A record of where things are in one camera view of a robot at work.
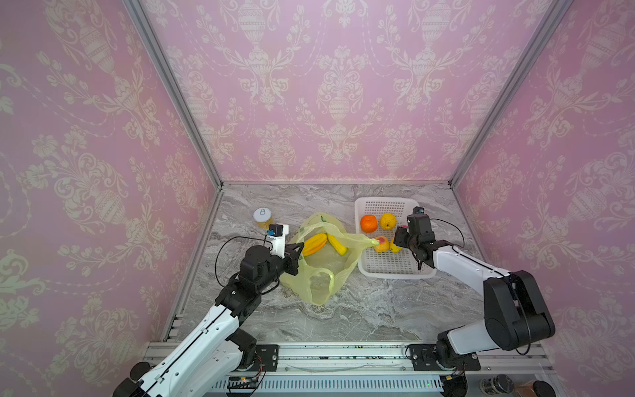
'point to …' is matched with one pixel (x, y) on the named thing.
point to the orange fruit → (369, 223)
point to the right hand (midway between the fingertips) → (404, 231)
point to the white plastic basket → (378, 217)
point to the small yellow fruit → (341, 249)
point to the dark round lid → (543, 389)
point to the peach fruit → (384, 244)
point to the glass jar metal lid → (500, 385)
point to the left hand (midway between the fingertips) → (305, 247)
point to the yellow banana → (314, 243)
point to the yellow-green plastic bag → (321, 272)
